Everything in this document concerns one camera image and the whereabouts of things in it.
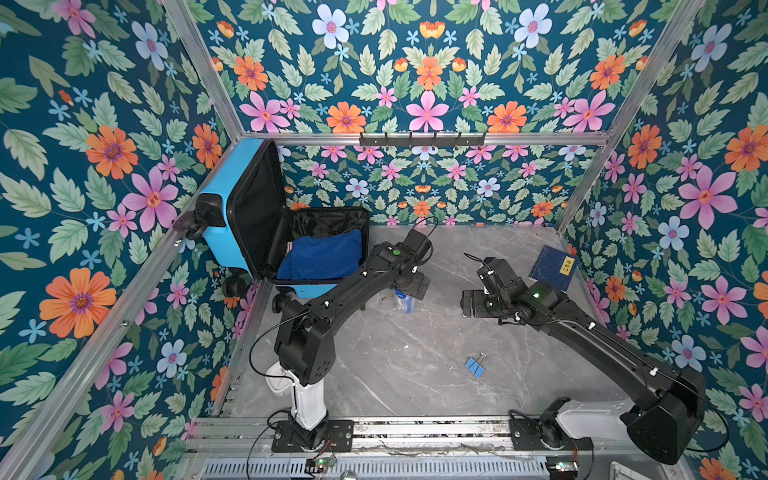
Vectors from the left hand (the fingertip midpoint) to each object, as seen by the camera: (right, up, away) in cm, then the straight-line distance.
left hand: (414, 278), depth 84 cm
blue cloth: (-28, +6, +20) cm, 35 cm away
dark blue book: (+52, +2, +23) cm, 57 cm away
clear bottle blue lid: (-3, -8, +7) cm, 11 cm away
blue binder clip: (+17, -25, 0) cm, 31 cm away
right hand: (+16, -6, -5) cm, 18 cm away
